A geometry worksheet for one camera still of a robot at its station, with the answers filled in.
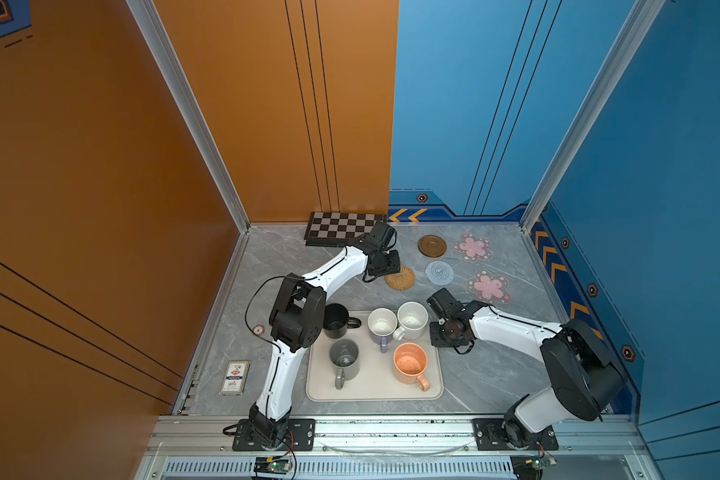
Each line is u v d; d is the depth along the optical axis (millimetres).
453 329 656
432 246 1129
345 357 828
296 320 561
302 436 736
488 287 1023
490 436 725
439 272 1052
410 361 849
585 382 438
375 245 769
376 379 817
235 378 811
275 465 707
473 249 1127
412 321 916
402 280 1027
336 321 896
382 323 910
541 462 696
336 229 1145
